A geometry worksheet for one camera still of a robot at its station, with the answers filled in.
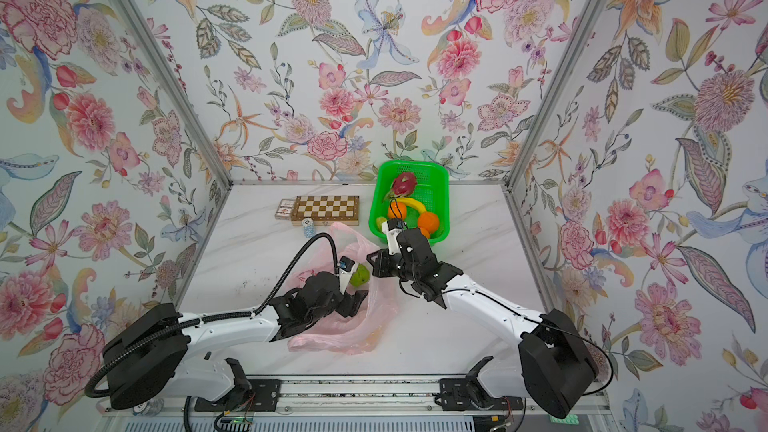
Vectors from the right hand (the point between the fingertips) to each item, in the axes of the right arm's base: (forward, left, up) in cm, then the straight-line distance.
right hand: (365, 256), depth 81 cm
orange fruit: (+31, -7, -18) cm, 36 cm away
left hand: (-6, +1, -9) cm, 11 cm away
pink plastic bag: (-20, -1, +1) cm, 20 cm away
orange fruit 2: (+20, -19, -9) cm, 29 cm away
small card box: (+27, +33, -14) cm, 45 cm away
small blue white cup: (+17, +21, -11) cm, 29 cm away
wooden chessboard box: (+28, +18, -14) cm, 36 cm away
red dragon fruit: (+37, -11, -9) cm, 39 cm away
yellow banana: (+34, -14, -16) cm, 41 cm away
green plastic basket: (+40, -22, -16) cm, 48 cm away
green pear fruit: (+19, -2, -10) cm, 22 cm away
